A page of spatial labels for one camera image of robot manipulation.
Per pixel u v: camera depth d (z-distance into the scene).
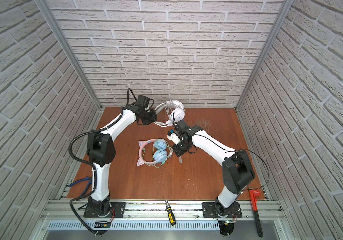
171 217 0.70
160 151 0.87
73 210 0.69
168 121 0.86
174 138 0.78
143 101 0.77
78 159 0.53
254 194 0.78
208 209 0.74
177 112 0.83
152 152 0.90
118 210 0.74
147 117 0.83
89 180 0.83
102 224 0.72
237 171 0.45
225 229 0.69
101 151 0.55
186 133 0.61
